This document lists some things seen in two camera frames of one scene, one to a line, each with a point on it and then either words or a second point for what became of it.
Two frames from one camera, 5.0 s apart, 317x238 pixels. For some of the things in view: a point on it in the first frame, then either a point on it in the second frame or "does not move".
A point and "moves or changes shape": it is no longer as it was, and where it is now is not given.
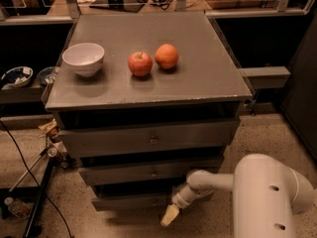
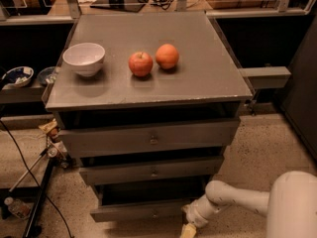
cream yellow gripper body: (181, 199) to (194, 216)
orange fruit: (166, 57) does not move
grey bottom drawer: (134, 197) moves or changes shape
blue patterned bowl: (18, 75) does not move
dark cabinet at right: (300, 100) does not move
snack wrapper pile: (54, 146) does not move
